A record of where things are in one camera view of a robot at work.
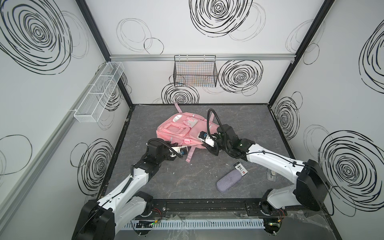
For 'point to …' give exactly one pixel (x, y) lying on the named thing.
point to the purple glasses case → (228, 180)
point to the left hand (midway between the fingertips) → (175, 140)
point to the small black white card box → (238, 166)
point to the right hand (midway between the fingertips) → (202, 141)
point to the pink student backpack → (183, 128)
